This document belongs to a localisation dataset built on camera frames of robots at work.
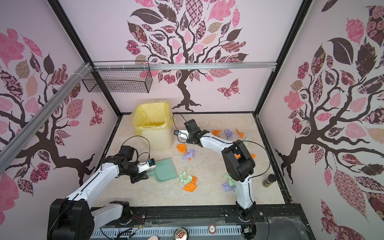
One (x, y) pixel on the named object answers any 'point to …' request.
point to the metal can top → (181, 233)
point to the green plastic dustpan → (164, 170)
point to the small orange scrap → (241, 134)
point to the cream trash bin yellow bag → (154, 121)
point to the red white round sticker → (212, 229)
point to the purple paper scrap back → (229, 133)
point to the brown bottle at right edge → (271, 178)
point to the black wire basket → (119, 76)
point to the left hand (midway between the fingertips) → (143, 175)
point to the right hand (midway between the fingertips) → (191, 129)
